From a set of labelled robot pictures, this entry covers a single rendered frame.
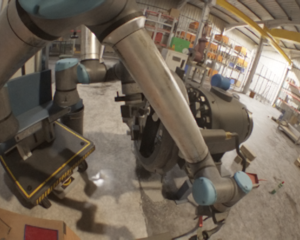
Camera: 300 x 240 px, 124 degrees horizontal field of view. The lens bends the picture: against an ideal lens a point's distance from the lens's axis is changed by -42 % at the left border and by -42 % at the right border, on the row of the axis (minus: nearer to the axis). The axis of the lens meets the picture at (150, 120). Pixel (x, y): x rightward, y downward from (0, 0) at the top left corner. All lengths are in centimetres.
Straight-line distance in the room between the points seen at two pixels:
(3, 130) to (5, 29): 56
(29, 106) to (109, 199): 90
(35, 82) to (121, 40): 71
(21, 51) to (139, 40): 21
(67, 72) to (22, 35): 67
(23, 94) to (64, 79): 27
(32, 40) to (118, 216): 113
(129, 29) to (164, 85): 14
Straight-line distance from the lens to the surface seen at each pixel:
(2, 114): 72
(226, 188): 46
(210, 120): 96
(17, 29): 22
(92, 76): 61
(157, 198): 128
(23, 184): 103
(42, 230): 69
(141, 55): 29
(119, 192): 125
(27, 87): 90
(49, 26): 20
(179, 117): 34
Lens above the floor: 110
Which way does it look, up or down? 29 degrees down
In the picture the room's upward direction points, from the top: 15 degrees clockwise
